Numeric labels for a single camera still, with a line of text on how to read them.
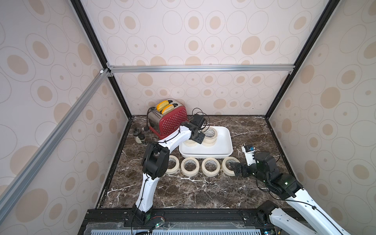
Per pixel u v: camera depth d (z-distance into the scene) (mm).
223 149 1003
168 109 965
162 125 947
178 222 730
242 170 647
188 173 866
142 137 957
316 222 433
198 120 766
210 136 1052
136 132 965
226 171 876
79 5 674
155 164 540
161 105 979
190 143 980
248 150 635
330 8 681
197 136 826
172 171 876
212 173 871
